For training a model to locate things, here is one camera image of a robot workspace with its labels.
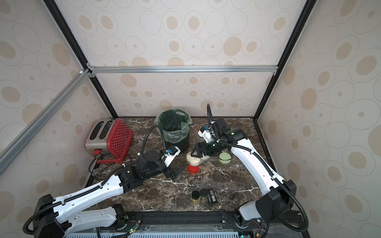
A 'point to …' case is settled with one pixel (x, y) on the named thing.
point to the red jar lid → (193, 169)
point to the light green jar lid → (224, 157)
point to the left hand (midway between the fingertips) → (183, 160)
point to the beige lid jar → (195, 161)
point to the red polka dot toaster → (108, 139)
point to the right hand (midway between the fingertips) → (203, 152)
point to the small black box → (211, 197)
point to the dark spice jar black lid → (203, 192)
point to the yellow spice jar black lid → (196, 198)
